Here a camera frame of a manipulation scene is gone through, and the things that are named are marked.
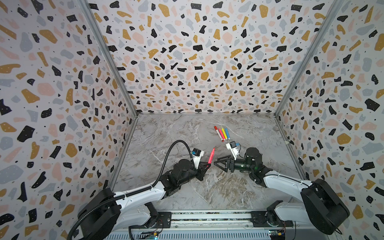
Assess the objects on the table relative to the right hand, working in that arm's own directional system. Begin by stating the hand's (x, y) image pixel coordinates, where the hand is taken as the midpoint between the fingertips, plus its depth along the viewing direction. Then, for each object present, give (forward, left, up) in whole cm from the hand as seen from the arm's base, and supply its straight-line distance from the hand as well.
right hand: (215, 161), depth 76 cm
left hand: (-1, +2, 0) cm, 3 cm away
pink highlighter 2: (+32, -6, -17) cm, 37 cm away
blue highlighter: (+31, -12, -18) cm, 37 cm away
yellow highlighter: (+28, -10, -17) cm, 34 cm away
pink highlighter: (+14, +1, -19) cm, 24 cm away
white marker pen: (+37, -3, -18) cm, 41 cm away
